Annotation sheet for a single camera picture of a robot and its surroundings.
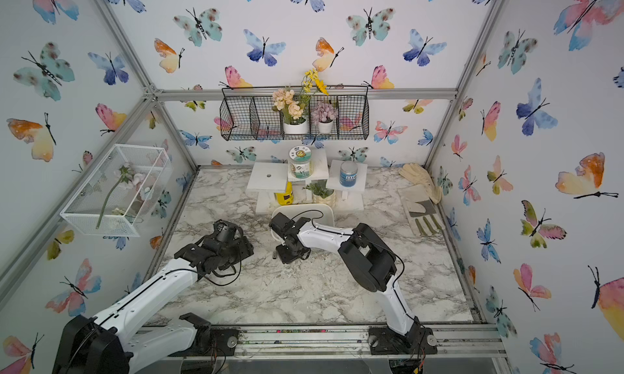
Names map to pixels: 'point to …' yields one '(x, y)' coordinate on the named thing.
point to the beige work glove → (417, 174)
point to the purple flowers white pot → (323, 115)
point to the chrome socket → (275, 254)
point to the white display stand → (331, 184)
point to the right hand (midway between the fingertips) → (287, 255)
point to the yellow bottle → (286, 198)
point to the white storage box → (319, 213)
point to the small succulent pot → (321, 195)
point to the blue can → (348, 173)
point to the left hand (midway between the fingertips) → (250, 247)
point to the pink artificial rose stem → (127, 173)
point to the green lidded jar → (301, 161)
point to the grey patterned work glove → (423, 215)
